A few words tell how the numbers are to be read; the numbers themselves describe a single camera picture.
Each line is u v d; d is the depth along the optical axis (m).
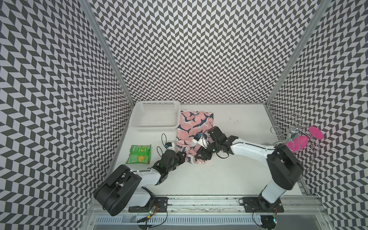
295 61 0.87
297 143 0.65
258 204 0.65
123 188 0.43
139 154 0.89
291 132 0.69
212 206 0.74
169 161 0.68
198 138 0.75
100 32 0.81
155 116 1.12
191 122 1.05
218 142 0.69
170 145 0.82
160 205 0.72
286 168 0.46
